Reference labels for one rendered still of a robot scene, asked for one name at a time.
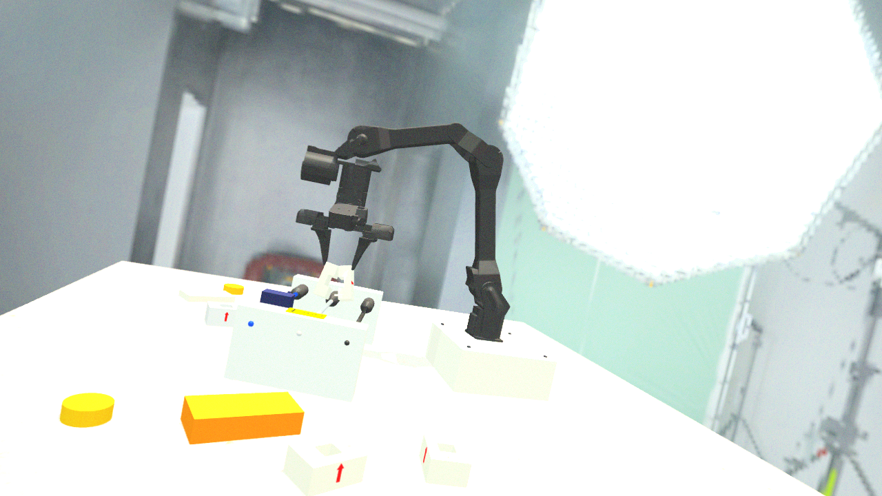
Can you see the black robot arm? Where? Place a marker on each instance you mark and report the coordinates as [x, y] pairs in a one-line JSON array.
[[485, 164]]

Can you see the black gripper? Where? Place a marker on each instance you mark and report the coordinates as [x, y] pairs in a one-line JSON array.
[[319, 222]]

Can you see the yellow short cylinder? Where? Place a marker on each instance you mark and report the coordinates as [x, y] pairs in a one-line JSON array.
[[86, 410], [234, 289]]

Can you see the orange rectangular block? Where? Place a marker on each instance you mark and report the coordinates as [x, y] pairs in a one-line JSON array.
[[240, 416]]

